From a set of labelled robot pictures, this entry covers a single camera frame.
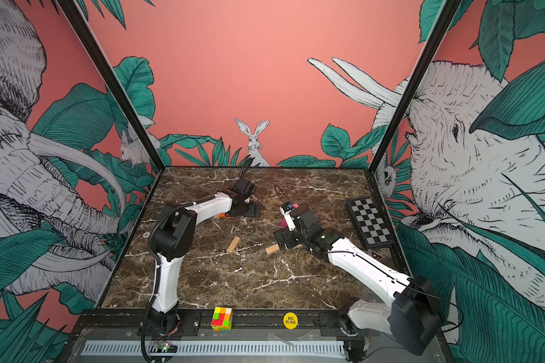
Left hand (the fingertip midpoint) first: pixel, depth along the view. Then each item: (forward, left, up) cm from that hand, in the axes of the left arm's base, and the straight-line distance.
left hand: (254, 208), depth 102 cm
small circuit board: (-51, +27, -2) cm, 58 cm away
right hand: (-17, -13, +12) cm, 25 cm away
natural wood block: (-17, +8, -2) cm, 19 cm away
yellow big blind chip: (-45, -14, -2) cm, 47 cm away
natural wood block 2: (-19, -9, -2) cm, 21 cm away
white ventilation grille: (-53, -1, -2) cm, 53 cm away
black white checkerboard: (-10, -50, +1) cm, 51 cm away
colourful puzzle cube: (-45, +9, +4) cm, 46 cm away
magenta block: (-21, -12, +21) cm, 32 cm away
